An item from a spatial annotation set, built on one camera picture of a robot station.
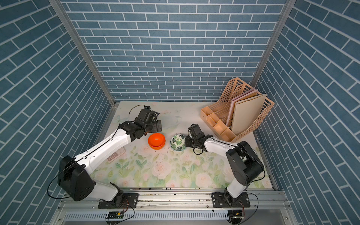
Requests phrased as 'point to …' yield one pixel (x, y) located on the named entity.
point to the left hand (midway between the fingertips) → (158, 125)
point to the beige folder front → (245, 112)
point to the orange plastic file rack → (216, 116)
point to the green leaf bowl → (177, 142)
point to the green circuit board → (115, 214)
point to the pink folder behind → (251, 93)
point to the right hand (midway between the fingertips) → (186, 141)
